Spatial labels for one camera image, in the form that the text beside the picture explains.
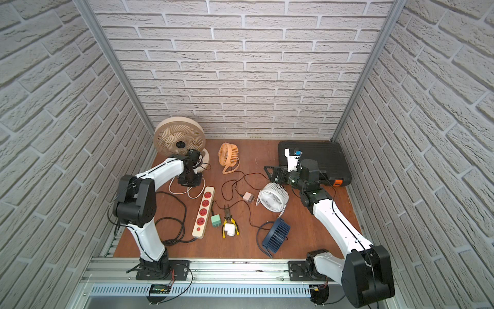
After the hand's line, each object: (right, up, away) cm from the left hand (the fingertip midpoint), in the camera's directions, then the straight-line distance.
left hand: (189, 181), depth 96 cm
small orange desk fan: (+20, +13, +2) cm, 24 cm away
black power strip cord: (-3, -25, -14) cm, 29 cm away
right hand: (+42, +8, -16) cm, 46 cm away
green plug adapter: (+16, -17, -10) cm, 25 cm away
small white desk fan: (+42, -6, -14) cm, 44 cm away
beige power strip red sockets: (+10, -14, -8) cm, 19 cm away
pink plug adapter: (+30, -8, -3) cm, 32 cm away
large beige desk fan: (-3, +22, -11) cm, 25 cm away
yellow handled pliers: (+21, -17, -9) cm, 29 cm away
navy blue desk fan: (+42, -18, -25) cm, 52 cm away
